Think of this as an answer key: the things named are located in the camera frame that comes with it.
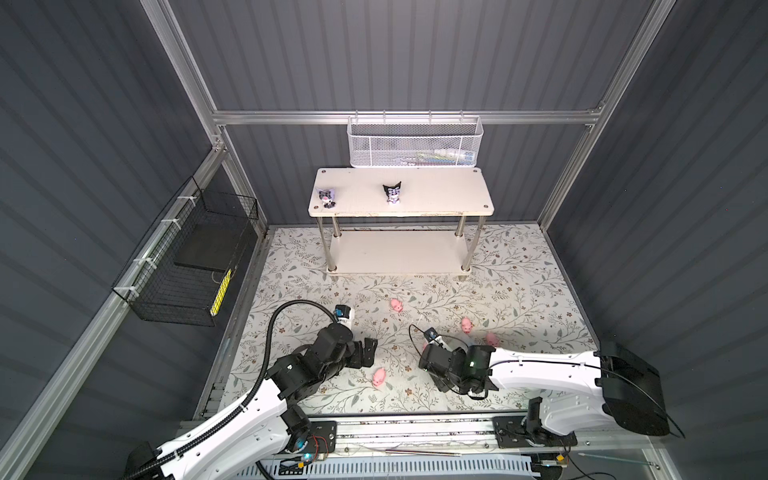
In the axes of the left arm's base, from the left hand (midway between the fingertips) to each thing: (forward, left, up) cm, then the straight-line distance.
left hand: (364, 341), depth 78 cm
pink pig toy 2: (+3, -38, -10) cm, 39 cm away
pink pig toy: (+8, -31, -9) cm, 33 cm away
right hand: (-6, -22, -9) cm, 24 cm away
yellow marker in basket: (+7, +33, +16) cm, 37 cm away
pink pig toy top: (+16, -10, -10) cm, 21 cm away
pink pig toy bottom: (-6, -4, -11) cm, 13 cm away
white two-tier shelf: (+33, -19, +23) cm, 44 cm away
